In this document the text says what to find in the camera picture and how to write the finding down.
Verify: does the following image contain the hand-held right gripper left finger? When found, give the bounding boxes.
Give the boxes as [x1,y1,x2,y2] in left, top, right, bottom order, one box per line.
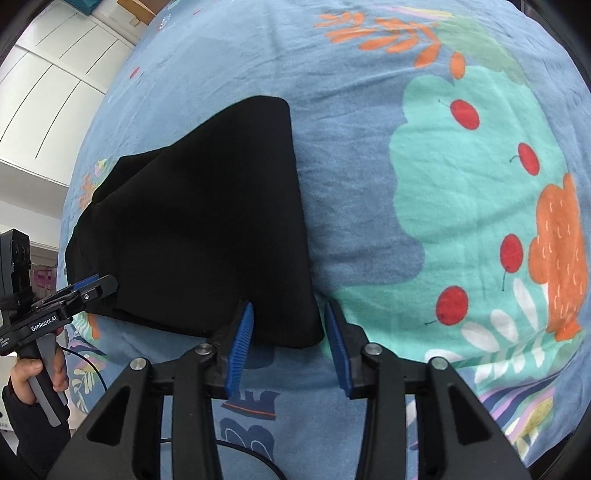
[46,300,256,480]

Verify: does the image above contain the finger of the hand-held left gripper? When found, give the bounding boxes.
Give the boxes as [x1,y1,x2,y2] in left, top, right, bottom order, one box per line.
[46,274,101,301]
[32,275,119,320]

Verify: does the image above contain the white wardrobe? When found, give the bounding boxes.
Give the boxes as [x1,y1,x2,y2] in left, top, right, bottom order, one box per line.
[0,18,136,185]

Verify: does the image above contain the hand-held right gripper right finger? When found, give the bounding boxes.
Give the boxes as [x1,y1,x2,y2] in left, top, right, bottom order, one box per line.
[324,299,532,480]

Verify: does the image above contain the black pants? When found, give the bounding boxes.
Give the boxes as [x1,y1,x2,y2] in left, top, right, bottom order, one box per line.
[65,95,324,350]

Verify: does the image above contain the wooden headboard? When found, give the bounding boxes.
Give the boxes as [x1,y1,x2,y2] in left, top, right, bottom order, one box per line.
[115,0,158,24]

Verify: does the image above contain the person's left forearm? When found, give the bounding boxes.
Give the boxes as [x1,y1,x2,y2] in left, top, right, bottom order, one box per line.
[0,383,71,469]

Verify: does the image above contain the person's left hand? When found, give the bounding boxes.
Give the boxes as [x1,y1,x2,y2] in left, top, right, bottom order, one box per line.
[10,344,68,403]

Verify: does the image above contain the bed with blue printed sheet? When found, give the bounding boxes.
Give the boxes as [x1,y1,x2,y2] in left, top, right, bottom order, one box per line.
[58,0,589,480]

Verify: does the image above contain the black cable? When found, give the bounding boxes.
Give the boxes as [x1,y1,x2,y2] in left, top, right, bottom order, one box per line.
[60,348,284,480]

